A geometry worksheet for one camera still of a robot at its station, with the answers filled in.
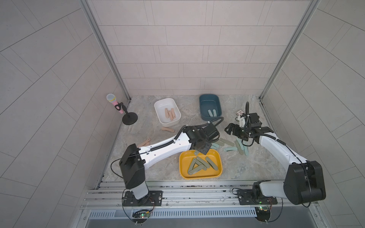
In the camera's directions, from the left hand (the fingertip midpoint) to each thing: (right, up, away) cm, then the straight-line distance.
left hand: (205, 146), depth 78 cm
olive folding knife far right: (+24, -6, +11) cm, 27 cm away
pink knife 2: (-22, +14, +26) cm, 36 cm away
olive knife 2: (-7, -12, +3) cm, 14 cm away
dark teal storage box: (+7, +23, +32) cm, 39 cm away
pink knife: (-21, +18, +28) cm, 40 cm away
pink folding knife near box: (-25, +7, +19) cm, 32 cm away
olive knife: (-1, -11, +5) cm, 12 cm away
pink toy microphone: (-56, +27, +7) cm, 62 cm away
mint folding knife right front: (+17, -5, +11) cm, 21 cm away
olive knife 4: (-6, -13, 0) cm, 15 cm away
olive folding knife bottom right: (+16, -1, +14) cm, 21 cm away
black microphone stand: (-53, +13, +24) cm, 59 cm away
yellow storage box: (-11, -9, +6) cm, 15 cm away
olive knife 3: (+4, -12, +5) cm, 14 cm away
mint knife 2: (+10, +17, +28) cm, 34 cm away
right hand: (+16, +8, +9) cm, 20 cm away
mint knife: (+7, +17, +27) cm, 33 cm away
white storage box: (-25, +25, +30) cm, 46 cm away
